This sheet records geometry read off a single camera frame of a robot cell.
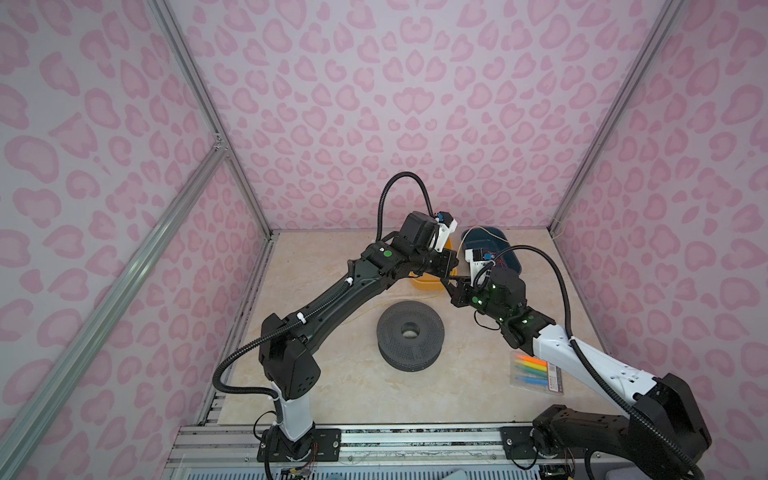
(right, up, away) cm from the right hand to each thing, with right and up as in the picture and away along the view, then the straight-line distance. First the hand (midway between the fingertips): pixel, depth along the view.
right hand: (444, 276), depth 77 cm
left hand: (+4, +5, -4) cm, 8 cm away
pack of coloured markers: (+25, -27, +7) cm, 38 cm away
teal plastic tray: (+16, +10, +11) cm, 22 cm away
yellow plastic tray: (-2, -3, +22) cm, 23 cm away
